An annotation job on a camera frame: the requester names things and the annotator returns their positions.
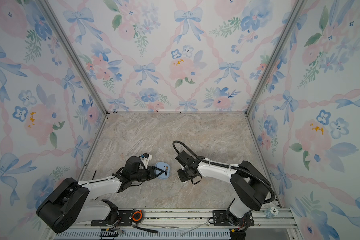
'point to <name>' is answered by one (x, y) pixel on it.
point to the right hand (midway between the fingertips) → (183, 176)
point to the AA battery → (166, 170)
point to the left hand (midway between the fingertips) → (162, 172)
